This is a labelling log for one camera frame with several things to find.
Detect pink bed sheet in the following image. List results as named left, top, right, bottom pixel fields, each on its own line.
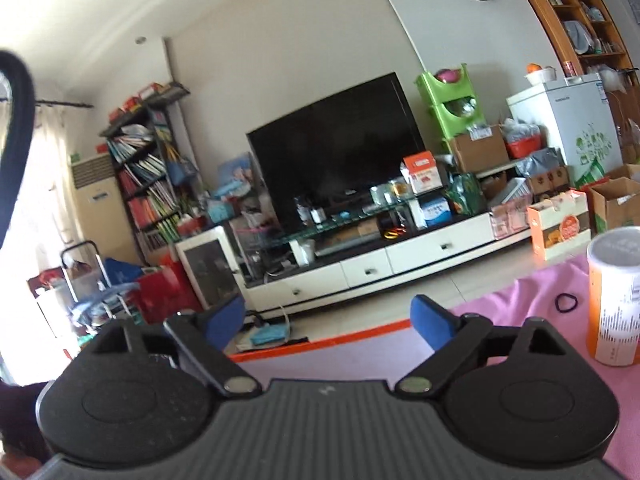
left=452, top=254, right=639, bottom=479

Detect brown cardboard box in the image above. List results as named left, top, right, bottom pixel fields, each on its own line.
left=448, top=126, right=510, bottom=172

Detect black bookshelf with books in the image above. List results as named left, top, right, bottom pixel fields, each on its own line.
left=100, top=81, right=198, bottom=263

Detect black flat screen television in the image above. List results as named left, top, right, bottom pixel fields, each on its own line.
left=246, top=73, right=425, bottom=233

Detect white TV stand cabinet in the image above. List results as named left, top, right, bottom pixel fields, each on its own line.
left=243, top=214, right=530, bottom=316

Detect orange white gift bag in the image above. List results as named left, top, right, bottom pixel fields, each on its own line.
left=527, top=190, right=591, bottom=261

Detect white wire trolley rack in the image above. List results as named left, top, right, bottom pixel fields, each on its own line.
left=60, top=240, right=144, bottom=349

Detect green snack bag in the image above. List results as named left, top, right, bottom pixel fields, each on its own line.
left=445, top=172, right=487, bottom=216

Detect wooden shelf unit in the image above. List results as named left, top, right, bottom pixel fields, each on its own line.
left=528, top=0, right=639, bottom=86

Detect orange white cylindrical canister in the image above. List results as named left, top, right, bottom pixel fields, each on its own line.
left=586, top=226, right=639, bottom=367

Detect white small freezer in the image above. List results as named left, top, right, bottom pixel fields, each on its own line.
left=506, top=74, right=623, bottom=188

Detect beige standing air conditioner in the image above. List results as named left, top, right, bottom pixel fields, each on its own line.
left=70, top=154, right=141, bottom=264

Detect red paper bag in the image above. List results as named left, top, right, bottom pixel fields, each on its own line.
left=134, top=261, right=203, bottom=324

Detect white bowl with orange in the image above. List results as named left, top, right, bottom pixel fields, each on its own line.
left=525, top=63, right=558, bottom=86

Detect green stacked plastic bins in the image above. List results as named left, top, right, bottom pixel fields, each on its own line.
left=416, top=63, right=486, bottom=141

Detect open cardboard box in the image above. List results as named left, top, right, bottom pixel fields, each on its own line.
left=587, top=177, right=640, bottom=234

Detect white glass door cabinet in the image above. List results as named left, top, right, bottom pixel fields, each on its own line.
left=176, top=226, right=244, bottom=311

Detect orange white medicine box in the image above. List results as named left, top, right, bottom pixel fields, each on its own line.
left=400, top=151, right=444, bottom=194

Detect black hair tie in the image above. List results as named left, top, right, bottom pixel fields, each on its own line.
left=553, top=292, right=580, bottom=316

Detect orange shoe box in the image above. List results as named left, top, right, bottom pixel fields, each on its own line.
left=232, top=320, right=433, bottom=386

